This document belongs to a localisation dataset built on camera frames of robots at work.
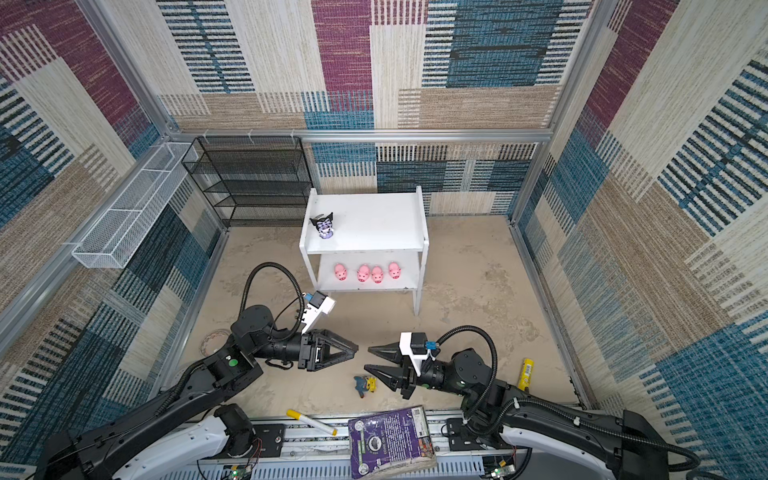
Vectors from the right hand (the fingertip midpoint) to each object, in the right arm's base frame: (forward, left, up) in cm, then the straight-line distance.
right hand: (369, 362), depth 62 cm
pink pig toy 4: (+27, -6, -6) cm, 28 cm away
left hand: (0, +3, +4) cm, 5 cm away
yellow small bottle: (+3, -41, -22) cm, 46 cm away
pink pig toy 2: (+26, +2, -5) cm, 27 cm away
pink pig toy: (+27, +9, -5) cm, 29 cm away
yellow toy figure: (+1, +1, -20) cm, 20 cm away
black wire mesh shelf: (+68, +43, -6) cm, 81 cm away
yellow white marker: (-5, +21, -23) cm, 32 cm away
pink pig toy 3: (+26, -2, -6) cm, 26 cm away
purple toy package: (-12, -4, -21) cm, 25 cm away
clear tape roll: (+16, +48, -24) cm, 56 cm away
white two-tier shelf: (+24, -1, +10) cm, 26 cm away
